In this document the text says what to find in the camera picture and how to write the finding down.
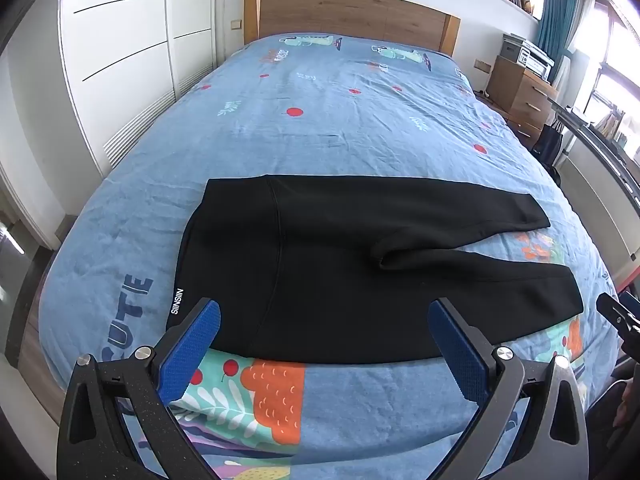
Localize wooden headboard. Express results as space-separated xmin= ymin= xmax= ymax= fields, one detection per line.
xmin=243 ymin=0 xmax=461 ymax=55

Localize white printer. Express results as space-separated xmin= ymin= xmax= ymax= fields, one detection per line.
xmin=500 ymin=34 xmax=554 ymax=80

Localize teal curtain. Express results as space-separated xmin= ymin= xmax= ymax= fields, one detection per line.
xmin=535 ymin=0 xmax=578 ymax=82

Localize black pants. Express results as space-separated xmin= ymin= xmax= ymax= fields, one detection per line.
xmin=167 ymin=176 xmax=584 ymax=365

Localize white wardrobe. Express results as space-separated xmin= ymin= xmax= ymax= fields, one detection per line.
xmin=58 ymin=0 xmax=216 ymax=176

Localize wooden drawer chest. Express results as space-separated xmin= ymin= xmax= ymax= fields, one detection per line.
xmin=486 ymin=55 xmax=558 ymax=148

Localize metal rail rack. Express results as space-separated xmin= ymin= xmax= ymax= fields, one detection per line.
xmin=548 ymin=98 xmax=639 ymax=210

